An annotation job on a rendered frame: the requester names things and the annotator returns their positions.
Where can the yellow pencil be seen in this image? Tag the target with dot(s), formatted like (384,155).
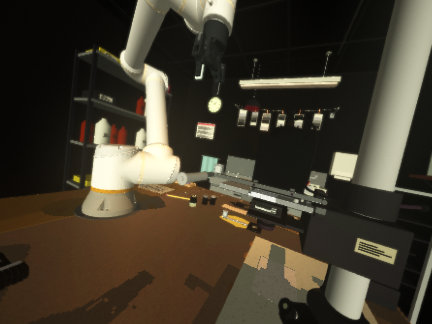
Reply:
(177,196)

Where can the yellow flat tool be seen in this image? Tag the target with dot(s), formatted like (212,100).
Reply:
(236,221)

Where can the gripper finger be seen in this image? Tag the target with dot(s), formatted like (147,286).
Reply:
(218,76)
(200,70)

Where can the black column base collar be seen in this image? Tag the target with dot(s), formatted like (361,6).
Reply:
(315,305)

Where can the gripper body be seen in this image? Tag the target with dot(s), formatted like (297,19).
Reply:
(214,35)

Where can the red and white wall sign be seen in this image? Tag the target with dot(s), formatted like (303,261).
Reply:
(205,130)

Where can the white jug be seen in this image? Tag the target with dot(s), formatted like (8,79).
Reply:
(140,137)
(102,131)

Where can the white enlarger column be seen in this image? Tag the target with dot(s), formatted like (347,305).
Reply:
(388,101)

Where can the black labelled box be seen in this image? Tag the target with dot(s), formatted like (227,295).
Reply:
(105,98)

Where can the black metal shelf unit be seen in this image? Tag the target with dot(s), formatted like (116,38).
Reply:
(95,101)

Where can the black timer box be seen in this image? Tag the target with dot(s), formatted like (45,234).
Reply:
(267,209)

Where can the orange flat piece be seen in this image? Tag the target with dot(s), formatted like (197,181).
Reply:
(234,208)

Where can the cream box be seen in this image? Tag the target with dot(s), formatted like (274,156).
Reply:
(344,165)

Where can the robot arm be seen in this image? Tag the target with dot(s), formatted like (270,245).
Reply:
(155,118)

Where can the black film canister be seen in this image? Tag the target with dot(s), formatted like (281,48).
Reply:
(206,199)
(213,200)
(192,201)

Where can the small white cup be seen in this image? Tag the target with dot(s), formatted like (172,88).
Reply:
(219,168)

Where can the black enlarger body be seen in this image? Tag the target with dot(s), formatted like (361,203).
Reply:
(357,229)

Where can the grey small box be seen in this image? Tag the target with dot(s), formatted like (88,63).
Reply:
(318,179)

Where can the teal box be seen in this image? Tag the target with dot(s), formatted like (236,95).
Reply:
(208,163)

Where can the red canister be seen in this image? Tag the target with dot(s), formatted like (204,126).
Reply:
(140,105)

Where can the black purple knob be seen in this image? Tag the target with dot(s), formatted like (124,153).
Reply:
(263,226)

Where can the yellow flat box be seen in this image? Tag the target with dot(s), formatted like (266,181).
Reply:
(107,53)

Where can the white hanging ceiling light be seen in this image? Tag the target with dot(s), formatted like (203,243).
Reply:
(290,82)

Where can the black drying line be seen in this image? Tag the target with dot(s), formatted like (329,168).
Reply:
(290,110)

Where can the grey beige enlarger baseboard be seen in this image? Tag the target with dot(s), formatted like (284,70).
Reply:
(266,286)

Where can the red safelight lamp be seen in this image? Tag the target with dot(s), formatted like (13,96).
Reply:
(251,105)

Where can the round wall clock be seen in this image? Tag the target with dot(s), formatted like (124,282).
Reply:
(214,104)

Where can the beige printed paper sheet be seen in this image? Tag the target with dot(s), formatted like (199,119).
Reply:
(157,189)

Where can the red bottle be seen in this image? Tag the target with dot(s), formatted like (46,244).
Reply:
(122,135)
(114,133)
(83,131)

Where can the black round knob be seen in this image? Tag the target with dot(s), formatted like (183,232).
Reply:
(289,308)

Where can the grey upright panel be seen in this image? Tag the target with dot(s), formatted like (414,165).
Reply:
(240,167)

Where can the black ribbed object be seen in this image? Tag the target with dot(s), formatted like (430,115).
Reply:
(12,271)

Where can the grey cylinder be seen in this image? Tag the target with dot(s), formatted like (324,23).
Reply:
(192,178)

